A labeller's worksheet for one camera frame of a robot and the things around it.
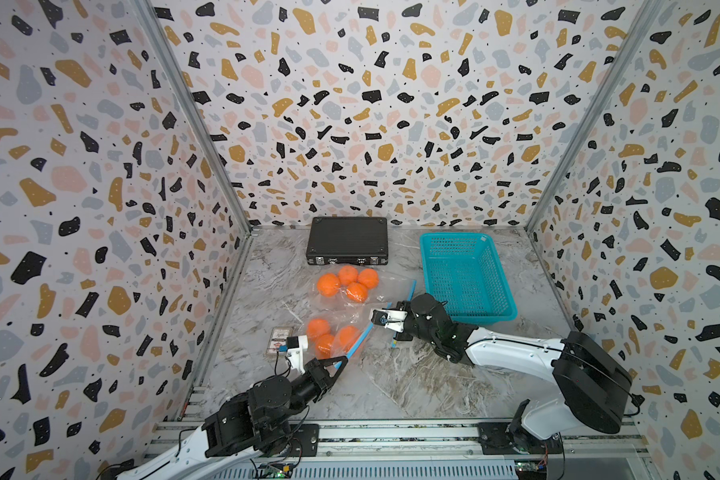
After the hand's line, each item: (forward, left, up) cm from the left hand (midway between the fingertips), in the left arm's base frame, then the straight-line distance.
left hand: (354, 364), depth 67 cm
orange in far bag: (+30, +10, -12) cm, 34 cm away
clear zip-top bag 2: (+19, 0, -14) cm, 23 cm away
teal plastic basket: (+40, -38, -20) cm, 59 cm away
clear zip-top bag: (+33, -10, -19) cm, 39 cm away
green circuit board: (-17, +19, -20) cm, 32 cm away
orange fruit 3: (+10, +3, -6) cm, 12 cm away
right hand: (+19, -9, -6) cm, 22 cm away
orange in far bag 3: (+36, -3, -16) cm, 39 cm away
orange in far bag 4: (+27, +1, -12) cm, 30 cm away
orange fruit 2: (+9, +9, -9) cm, 15 cm away
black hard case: (+53, +5, -16) cm, 55 cm away
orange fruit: (+15, +12, -12) cm, 23 cm away
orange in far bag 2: (+37, +4, -16) cm, 40 cm away
